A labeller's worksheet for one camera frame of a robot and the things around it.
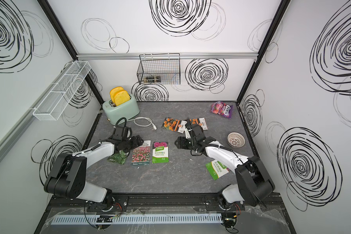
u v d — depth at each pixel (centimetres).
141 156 91
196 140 67
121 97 96
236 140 96
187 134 78
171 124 105
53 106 72
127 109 98
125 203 73
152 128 103
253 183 42
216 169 85
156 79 88
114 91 96
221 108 112
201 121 108
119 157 89
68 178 44
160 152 91
